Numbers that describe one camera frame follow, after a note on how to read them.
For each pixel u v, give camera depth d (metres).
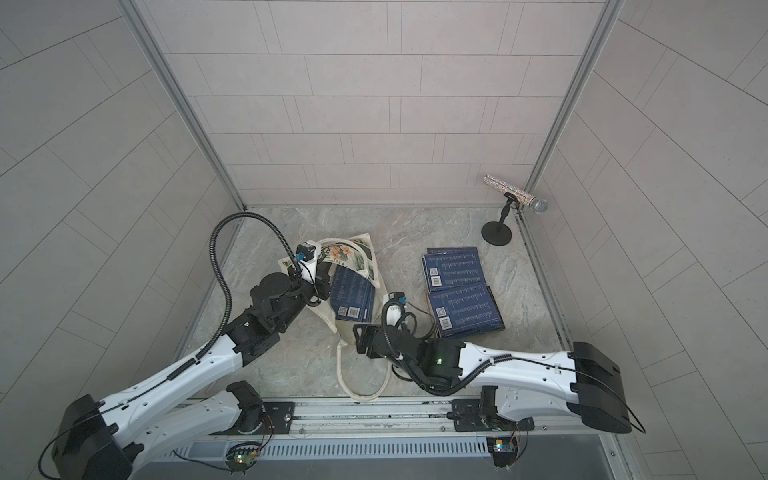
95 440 0.37
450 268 0.94
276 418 0.71
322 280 0.63
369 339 0.63
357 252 0.79
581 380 0.41
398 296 0.64
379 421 0.71
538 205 0.87
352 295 0.89
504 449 0.68
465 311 0.84
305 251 0.59
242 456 0.64
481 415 0.63
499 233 1.07
